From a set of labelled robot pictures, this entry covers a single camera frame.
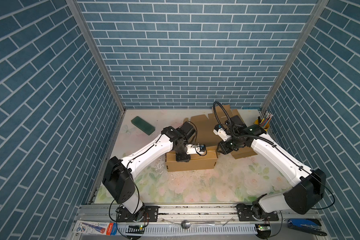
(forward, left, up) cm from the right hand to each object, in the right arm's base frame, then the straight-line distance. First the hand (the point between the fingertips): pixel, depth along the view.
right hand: (218, 146), depth 79 cm
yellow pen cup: (+21, -33, -8) cm, 40 cm away
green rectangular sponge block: (+26, +54, -18) cm, 62 cm away
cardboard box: (-8, +5, -3) cm, 10 cm away
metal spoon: (-34, +15, -15) cm, 40 cm away
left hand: (-5, +17, -4) cm, 18 cm away
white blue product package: (-39, +52, -16) cm, 67 cm away
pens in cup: (+25, -32, -6) cm, 41 cm away
